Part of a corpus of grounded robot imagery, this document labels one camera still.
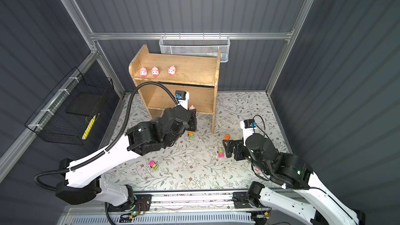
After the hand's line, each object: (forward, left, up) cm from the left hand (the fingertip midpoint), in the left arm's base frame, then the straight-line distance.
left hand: (195, 111), depth 62 cm
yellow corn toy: (+2, +48, -10) cm, 49 cm away
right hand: (-10, -15, -8) cm, 20 cm away
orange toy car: (+7, -18, -36) cm, 41 cm away
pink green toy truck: (-3, -13, -35) cm, 38 cm away
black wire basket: (+9, +61, -9) cm, 62 cm away
